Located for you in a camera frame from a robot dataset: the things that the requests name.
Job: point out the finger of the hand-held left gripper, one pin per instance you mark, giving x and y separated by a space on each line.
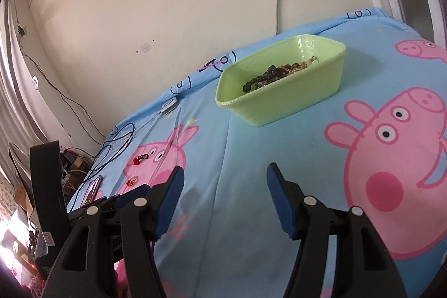
104 203

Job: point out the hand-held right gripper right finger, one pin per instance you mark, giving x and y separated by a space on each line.
279 200

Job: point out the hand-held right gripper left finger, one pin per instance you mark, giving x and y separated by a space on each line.
169 200

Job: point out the red crystal pendant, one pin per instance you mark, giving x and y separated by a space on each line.
130 183
136 161

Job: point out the green plastic basin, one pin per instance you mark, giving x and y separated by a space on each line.
297 99

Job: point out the smartphone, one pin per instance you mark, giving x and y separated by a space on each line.
91 189

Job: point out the printed blue bed sheet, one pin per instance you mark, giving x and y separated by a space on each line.
244 144

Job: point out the grey curtain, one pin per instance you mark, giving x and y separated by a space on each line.
14 109

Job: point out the white charger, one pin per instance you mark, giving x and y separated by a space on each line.
170 105

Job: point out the round white wall fixture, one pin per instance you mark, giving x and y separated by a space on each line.
35 82

